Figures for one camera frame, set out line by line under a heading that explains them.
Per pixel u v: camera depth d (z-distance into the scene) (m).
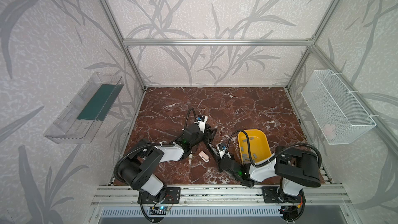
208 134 0.77
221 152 0.75
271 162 0.51
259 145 0.91
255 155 0.86
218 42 0.99
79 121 0.64
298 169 0.46
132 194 0.75
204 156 0.83
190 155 0.84
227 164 0.64
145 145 0.46
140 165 0.45
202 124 0.79
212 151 0.86
